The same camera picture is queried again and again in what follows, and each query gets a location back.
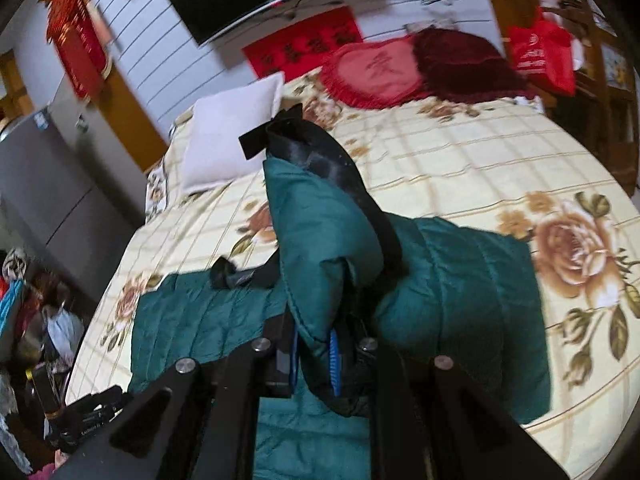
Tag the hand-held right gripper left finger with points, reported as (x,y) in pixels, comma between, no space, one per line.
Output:
(286,365)

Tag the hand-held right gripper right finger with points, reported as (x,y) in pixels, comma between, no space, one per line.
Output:
(335,365)

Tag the dark green puffer jacket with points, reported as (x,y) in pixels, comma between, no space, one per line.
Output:
(450,285)

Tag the pile of clothes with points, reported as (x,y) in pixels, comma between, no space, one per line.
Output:
(30,300)

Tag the bed with floral sheet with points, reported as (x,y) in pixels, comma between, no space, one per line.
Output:
(450,160)

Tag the grey wardrobe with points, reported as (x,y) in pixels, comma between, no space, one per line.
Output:
(45,185)

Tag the white pillow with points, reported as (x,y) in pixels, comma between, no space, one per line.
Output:
(230,130)

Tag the red heart-shaped pillow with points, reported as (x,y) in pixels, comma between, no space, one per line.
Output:
(380,67)

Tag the dark red velvet pillow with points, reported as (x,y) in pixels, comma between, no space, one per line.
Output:
(465,60)

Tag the red hanging knot decoration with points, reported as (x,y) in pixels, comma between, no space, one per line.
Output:
(80,45)

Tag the red shopping bag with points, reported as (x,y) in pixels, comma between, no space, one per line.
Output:
(542,55)

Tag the wooden shelf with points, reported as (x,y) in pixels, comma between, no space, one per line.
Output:
(615,110)

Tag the red wall banner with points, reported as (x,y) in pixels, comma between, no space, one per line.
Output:
(300,45)

